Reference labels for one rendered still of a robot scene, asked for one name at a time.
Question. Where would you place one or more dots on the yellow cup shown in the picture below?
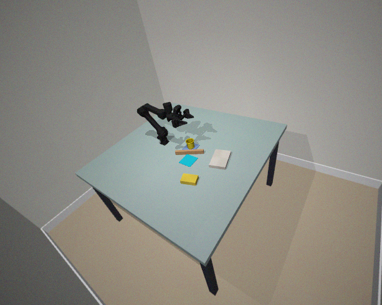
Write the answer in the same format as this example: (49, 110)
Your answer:
(190, 143)

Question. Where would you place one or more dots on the brown wooden bar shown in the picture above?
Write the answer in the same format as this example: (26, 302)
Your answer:
(189, 151)

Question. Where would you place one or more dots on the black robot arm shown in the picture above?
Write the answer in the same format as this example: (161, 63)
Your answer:
(162, 114)

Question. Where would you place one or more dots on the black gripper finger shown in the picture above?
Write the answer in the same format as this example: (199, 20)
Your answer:
(180, 122)
(189, 115)

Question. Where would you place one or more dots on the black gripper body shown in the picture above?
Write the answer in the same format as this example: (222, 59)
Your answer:
(180, 116)

